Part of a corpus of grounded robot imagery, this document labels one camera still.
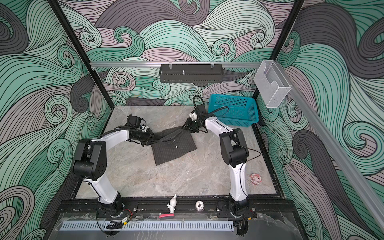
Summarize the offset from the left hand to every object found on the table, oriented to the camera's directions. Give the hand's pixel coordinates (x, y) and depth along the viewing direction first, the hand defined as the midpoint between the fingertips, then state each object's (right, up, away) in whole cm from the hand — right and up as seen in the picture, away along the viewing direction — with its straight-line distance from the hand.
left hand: (159, 137), depth 92 cm
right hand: (+15, +6, +3) cm, 16 cm away
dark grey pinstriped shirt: (+7, -4, +3) cm, 9 cm away
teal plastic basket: (+62, +17, +26) cm, 70 cm away
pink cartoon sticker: (+56, -21, -11) cm, 61 cm away
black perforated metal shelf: (+20, +41, +3) cm, 46 cm away
